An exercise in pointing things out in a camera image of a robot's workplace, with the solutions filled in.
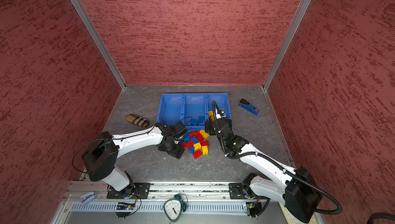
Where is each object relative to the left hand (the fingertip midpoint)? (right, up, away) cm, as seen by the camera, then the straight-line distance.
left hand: (172, 155), depth 83 cm
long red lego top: (+13, +10, +10) cm, 19 cm away
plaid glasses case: (-26, +18, +14) cm, 34 cm away
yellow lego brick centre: (+14, +4, +5) cm, 15 cm away
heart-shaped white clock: (+4, -18, -16) cm, 24 cm away
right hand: (+23, +18, 0) cm, 30 cm away
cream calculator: (+56, -22, -17) cm, 62 cm away
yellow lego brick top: (+18, +9, +12) cm, 23 cm away
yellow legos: (+22, +21, +17) cm, 36 cm away
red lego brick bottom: (+14, 0, +2) cm, 14 cm away
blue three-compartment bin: (-2, +26, +25) cm, 36 cm away
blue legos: (+12, +16, +14) cm, 25 cm away
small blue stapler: (-38, -15, -12) cm, 42 cm away
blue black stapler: (+47, +28, +24) cm, 60 cm away
